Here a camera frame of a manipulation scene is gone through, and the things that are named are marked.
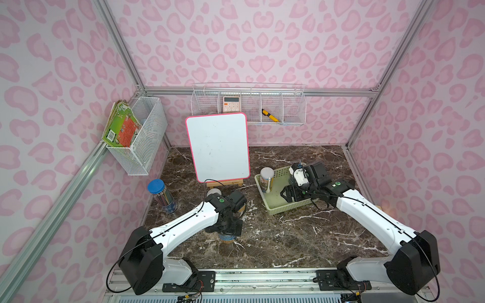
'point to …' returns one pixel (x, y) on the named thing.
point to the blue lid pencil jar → (157, 188)
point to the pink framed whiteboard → (220, 146)
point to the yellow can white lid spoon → (266, 179)
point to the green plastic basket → (273, 202)
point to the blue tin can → (227, 238)
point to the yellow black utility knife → (266, 113)
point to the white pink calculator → (231, 103)
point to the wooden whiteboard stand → (232, 182)
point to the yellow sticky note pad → (379, 207)
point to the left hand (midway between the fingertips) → (229, 228)
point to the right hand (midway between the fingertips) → (288, 190)
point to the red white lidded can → (214, 190)
